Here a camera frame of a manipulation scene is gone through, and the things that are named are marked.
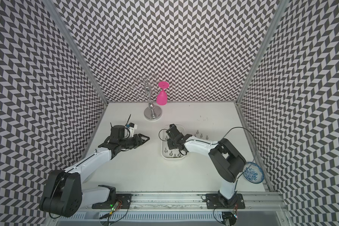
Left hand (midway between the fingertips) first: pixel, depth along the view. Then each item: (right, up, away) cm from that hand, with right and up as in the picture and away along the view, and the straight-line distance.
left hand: (147, 140), depth 84 cm
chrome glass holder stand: (-1, +33, +5) cm, 33 cm away
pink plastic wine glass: (+7, +29, +14) cm, 32 cm away
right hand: (+15, -3, +8) cm, 18 cm away
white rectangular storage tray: (+11, -9, +5) cm, 15 cm away
